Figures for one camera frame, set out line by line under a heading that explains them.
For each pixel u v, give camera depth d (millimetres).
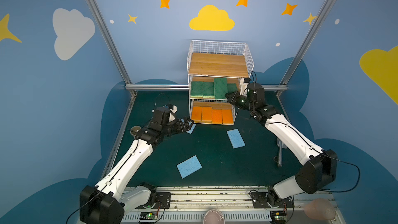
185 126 687
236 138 957
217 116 1048
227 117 1023
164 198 751
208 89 865
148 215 712
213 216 706
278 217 718
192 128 1004
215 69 752
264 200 744
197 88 883
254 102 594
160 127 580
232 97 689
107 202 373
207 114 1054
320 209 722
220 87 800
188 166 843
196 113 1064
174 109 725
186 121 688
